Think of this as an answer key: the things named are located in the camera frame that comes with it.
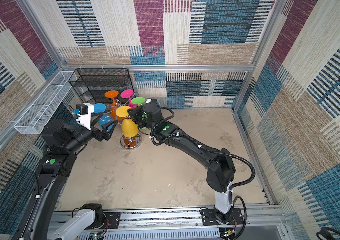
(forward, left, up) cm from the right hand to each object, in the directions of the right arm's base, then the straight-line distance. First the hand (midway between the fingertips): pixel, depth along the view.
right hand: (125, 111), depth 71 cm
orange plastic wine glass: (+18, +11, -4) cm, 21 cm away
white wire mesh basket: (-3, +42, -1) cm, 42 cm away
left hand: (-7, +4, +5) cm, 10 cm away
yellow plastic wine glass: (-2, 0, -10) cm, 10 cm away
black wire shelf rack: (+39, +33, -12) cm, 53 cm away
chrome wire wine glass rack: (+7, +9, -37) cm, 39 cm away
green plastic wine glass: (+11, -4, -3) cm, 12 cm away
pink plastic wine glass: (+18, +3, -4) cm, 19 cm away
